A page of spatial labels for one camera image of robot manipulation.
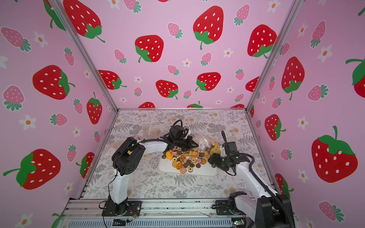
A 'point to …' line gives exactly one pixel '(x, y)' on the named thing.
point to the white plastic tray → (166, 166)
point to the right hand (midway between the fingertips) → (211, 162)
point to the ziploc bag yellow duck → (149, 131)
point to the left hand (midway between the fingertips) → (200, 145)
